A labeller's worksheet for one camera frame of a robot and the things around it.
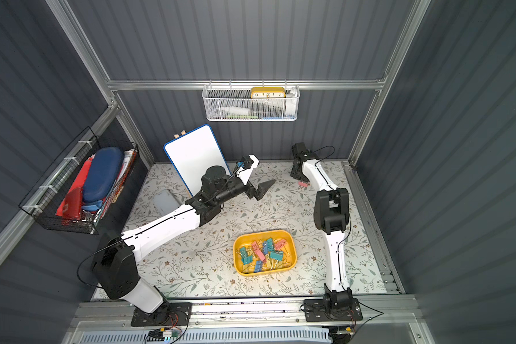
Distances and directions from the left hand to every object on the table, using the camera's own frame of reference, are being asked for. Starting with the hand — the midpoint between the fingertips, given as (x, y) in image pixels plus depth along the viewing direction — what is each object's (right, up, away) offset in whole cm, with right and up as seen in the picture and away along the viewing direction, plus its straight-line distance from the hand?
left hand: (269, 173), depth 71 cm
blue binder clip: (-4, -36, +11) cm, 38 cm away
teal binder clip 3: (+4, -32, +13) cm, 35 cm away
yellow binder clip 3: (+1, -34, +12) cm, 36 cm away
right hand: (+20, +1, +33) cm, 39 cm away
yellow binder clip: (-8, -37, +11) cm, 39 cm away
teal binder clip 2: (+1, -29, +16) cm, 34 cm away
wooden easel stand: (-36, +15, +11) cm, 40 cm away
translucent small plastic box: (-50, -13, +32) cm, 60 cm away
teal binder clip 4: (-8, -33, +11) cm, 36 cm away
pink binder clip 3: (+20, -5, +38) cm, 43 cm away
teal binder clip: (-10, -32, +15) cm, 37 cm away
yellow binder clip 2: (+6, -35, +12) cm, 38 cm away
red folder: (-61, -11, -6) cm, 63 cm away
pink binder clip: (-6, -30, +18) cm, 35 cm away
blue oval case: (-56, -1, 0) cm, 56 cm away
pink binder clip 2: (+5, -28, +16) cm, 33 cm away
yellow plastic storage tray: (-1, -31, +14) cm, 34 cm away
